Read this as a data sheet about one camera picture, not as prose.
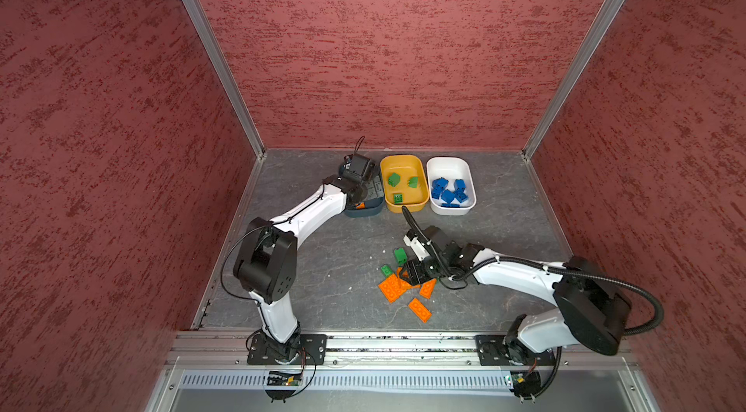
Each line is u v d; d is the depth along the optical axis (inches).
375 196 32.6
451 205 40.7
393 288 33.3
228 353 29.3
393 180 43.0
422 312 31.9
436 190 41.1
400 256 35.3
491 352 29.1
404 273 31.1
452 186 43.1
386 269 34.1
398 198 40.7
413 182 43.2
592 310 17.0
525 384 28.1
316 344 30.1
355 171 28.0
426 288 33.5
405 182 43.4
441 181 41.7
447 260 25.8
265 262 18.7
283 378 28.5
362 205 39.2
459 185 42.2
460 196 40.7
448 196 41.5
